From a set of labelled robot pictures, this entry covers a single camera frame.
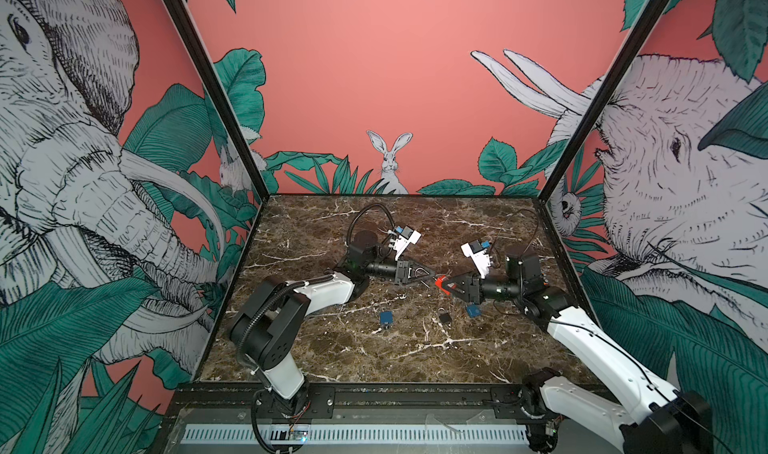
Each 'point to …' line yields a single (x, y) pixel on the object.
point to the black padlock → (445, 317)
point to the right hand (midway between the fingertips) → (446, 281)
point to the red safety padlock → (438, 283)
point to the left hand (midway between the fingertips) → (434, 276)
